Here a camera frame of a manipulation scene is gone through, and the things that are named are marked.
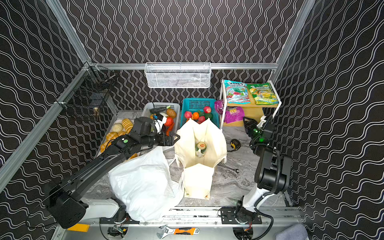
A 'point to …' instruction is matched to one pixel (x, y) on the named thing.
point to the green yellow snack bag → (263, 94)
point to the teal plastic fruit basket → (194, 105)
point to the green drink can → (200, 149)
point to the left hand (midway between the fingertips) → (177, 137)
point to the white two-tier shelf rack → (251, 110)
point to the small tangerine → (195, 115)
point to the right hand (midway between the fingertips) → (245, 118)
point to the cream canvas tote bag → (198, 173)
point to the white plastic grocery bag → (148, 183)
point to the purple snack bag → (232, 114)
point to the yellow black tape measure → (235, 144)
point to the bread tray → (120, 125)
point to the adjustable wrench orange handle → (165, 231)
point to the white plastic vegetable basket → (146, 106)
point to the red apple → (188, 114)
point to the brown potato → (171, 112)
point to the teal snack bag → (237, 92)
